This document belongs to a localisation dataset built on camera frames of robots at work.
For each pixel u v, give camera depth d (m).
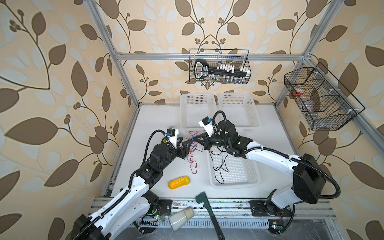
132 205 0.59
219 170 0.87
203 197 0.77
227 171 0.85
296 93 0.83
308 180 0.43
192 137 0.75
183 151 0.67
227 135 0.60
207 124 0.67
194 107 1.20
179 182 0.80
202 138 0.71
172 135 0.64
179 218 0.68
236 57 0.91
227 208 0.75
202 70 0.85
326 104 0.72
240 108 1.19
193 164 0.85
